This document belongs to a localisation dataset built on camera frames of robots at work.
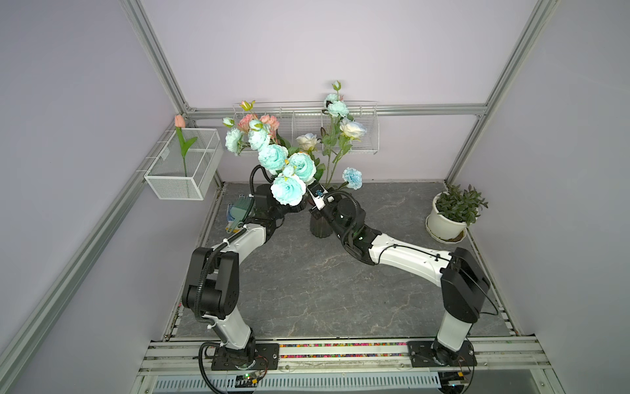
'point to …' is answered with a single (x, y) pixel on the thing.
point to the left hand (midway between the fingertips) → (307, 194)
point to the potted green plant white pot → (452, 211)
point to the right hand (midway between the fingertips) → (313, 182)
